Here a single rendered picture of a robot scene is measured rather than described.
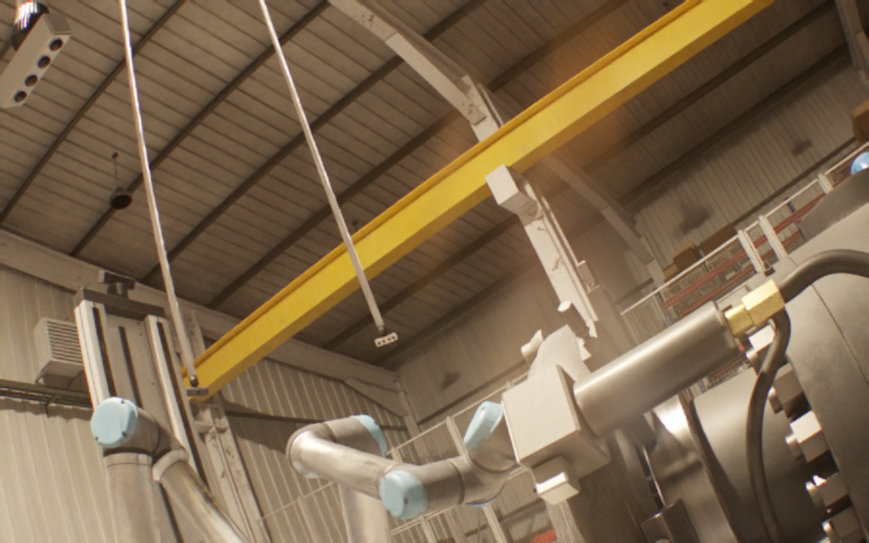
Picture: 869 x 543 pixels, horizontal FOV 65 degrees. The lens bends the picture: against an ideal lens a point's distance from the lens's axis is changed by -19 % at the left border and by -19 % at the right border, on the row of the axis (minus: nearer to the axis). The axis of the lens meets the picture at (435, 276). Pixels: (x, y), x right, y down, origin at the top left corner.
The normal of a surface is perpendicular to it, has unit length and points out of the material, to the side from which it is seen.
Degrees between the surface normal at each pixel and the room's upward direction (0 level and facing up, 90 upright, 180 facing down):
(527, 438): 68
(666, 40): 90
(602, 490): 80
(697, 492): 86
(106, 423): 83
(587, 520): 84
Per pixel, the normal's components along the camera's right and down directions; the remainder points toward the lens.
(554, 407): -0.55, -0.54
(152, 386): 0.77, -0.52
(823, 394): -0.49, -0.36
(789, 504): -0.19, 0.11
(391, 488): -0.80, 0.11
